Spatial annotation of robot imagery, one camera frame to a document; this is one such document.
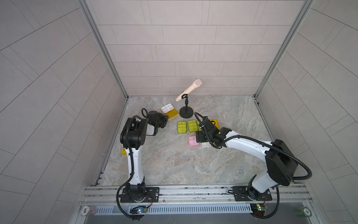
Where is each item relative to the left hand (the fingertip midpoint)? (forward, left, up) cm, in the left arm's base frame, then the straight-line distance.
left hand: (171, 113), depth 105 cm
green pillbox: (-13, -8, +1) cm, 15 cm away
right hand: (-22, -20, +5) cm, 30 cm away
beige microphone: (+1, -17, +29) cm, 34 cm away
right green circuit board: (-59, -47, 0) cm, 76 cm away
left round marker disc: (-60, +33, +6) cm, 68 cm away
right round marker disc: (-60, -64, +7) cm, 88 cm away
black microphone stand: (+1, -11, +1) cm, 12 cm away
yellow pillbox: (-9, -34, +1) cm, 35 cm away
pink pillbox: (-23, -15, +1) cm, 28 cm away
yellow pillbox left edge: (-41, +15, +27) cm, 52 cm away
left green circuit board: (-59, +11, +2) cm, 60 cm away
